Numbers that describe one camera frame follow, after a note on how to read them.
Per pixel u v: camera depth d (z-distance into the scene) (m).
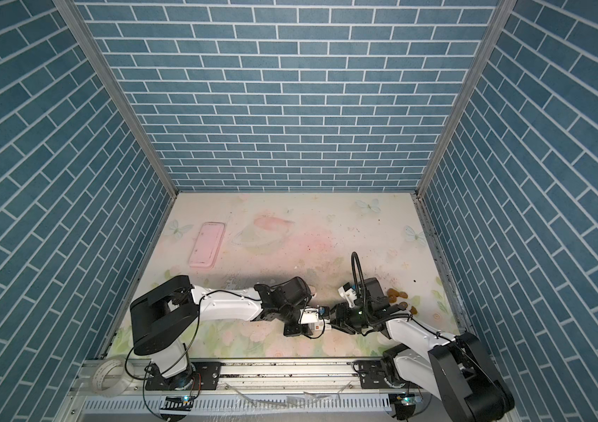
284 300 0.67
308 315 0.72
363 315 0.68
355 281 0.83
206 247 0.99
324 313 0.72
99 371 0.72
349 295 0.82
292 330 0.74
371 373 0.74
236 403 0.71
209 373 0.74
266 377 0.75
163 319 0.47
